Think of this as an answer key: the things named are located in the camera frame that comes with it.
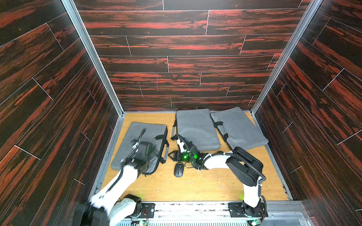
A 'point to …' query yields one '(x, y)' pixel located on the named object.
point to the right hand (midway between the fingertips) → (172, 153)
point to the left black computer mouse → (179, 169)
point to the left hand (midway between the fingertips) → (150, 151)
